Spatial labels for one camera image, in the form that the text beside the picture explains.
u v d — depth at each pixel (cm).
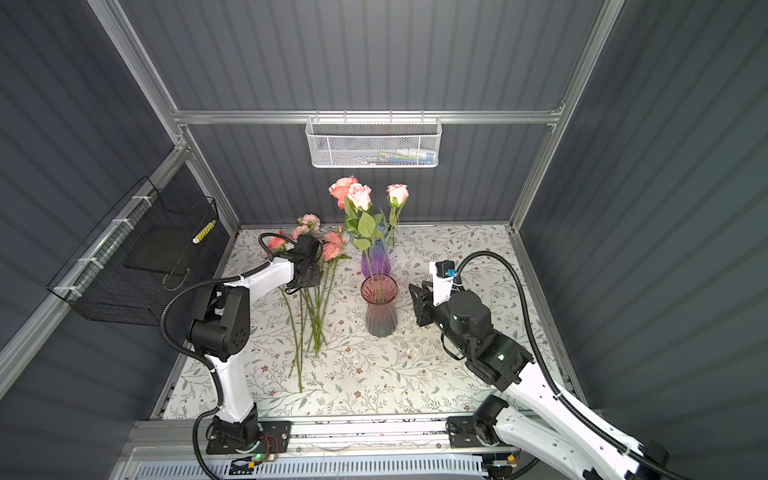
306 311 96
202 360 53
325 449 72
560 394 44
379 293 79
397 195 73
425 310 59
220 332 52
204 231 81
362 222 69
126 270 71
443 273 57
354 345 89
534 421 59
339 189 70
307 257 81
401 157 93
